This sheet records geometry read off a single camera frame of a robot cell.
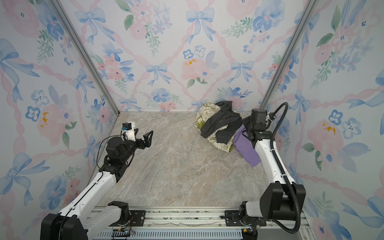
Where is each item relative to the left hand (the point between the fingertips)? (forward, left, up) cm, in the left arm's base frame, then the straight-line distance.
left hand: (145, 129), depth 78 cm
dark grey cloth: (+15, -50, -10) cm, 53 cm away
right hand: (+8, -55, +1) cm, 56 cm away
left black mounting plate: (-37, +2, -25) cm, 45 cm away
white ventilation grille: (-43, -16, -26) cm, 52 cm away
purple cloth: (+2, -58, -20) cm, 61 cm away
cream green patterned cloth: (+30, -33, -15) cm, 47 cm away
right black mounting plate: (-37, -45, -24) cm, 63 cm away
